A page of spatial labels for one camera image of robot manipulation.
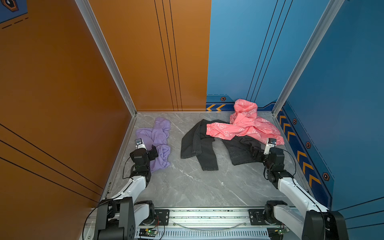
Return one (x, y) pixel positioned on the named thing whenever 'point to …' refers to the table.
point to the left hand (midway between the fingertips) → (144, 146)
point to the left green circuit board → (146, 232)
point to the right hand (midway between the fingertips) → (259, 148)
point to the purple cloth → (157, 135)
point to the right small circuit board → (281, 231)
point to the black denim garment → (197, 142)
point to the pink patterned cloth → (244, 122)
